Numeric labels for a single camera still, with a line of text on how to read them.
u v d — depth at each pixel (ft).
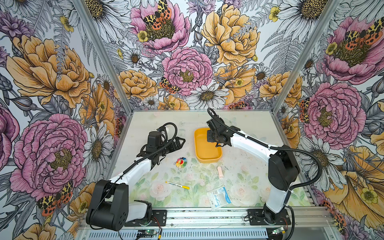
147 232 2.33
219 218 2.50
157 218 2.43
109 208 1.36
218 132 2.25
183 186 2.75
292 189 1.72
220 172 2.86
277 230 2.35
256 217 2.43
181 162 3.01
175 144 2.51
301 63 3.08
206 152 3.03
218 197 2.64
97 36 2.67
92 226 1.36
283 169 1.57
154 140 2.21
